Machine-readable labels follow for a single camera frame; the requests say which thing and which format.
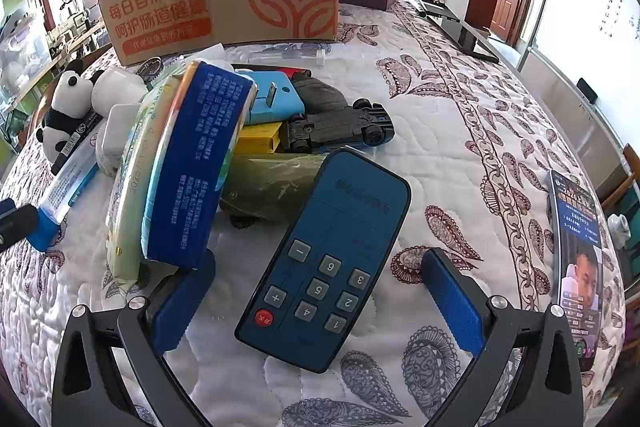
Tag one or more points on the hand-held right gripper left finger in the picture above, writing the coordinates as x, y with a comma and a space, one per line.
180, 302

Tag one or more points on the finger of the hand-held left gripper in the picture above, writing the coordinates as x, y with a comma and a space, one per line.
17, 224

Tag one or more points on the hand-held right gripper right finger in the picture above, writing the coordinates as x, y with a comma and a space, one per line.
452, 302

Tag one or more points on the white spray bottle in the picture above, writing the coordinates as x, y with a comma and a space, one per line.
120, 134

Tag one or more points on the blue remote control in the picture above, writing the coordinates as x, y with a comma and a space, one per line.
340, 217

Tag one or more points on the white and blue tube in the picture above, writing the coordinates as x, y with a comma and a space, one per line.
70, 189

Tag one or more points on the black marker pen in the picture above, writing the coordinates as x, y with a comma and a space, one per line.
75, 139

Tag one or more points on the yellow green tissue pack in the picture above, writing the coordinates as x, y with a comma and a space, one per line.
132, 192

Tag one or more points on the panda plush toy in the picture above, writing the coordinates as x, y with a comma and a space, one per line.
67, 102

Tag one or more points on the blue and white medicine box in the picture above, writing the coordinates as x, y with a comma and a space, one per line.
200, 167

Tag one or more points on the green plastic bag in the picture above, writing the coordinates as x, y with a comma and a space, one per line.
270, 187

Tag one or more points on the white round container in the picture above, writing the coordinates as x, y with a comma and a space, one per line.
117, 89

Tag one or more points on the yellow box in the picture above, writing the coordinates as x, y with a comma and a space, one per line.
257, 139

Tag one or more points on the black toy car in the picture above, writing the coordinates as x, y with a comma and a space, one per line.
335, 127

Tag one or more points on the light blue plastic case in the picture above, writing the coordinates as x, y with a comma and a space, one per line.
277, 99

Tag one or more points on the dark cloth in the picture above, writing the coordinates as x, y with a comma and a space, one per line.
320, 94

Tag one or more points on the red and black flat item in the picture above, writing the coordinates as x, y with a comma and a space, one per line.
295, 72

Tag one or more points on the black tablet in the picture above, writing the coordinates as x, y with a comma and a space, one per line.
467, 38

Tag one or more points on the clear syringe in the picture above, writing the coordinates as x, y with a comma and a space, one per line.
290, 57

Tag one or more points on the black flat device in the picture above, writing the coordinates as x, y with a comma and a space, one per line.
432, 7

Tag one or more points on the whiteboard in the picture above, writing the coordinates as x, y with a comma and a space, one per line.
590, 7

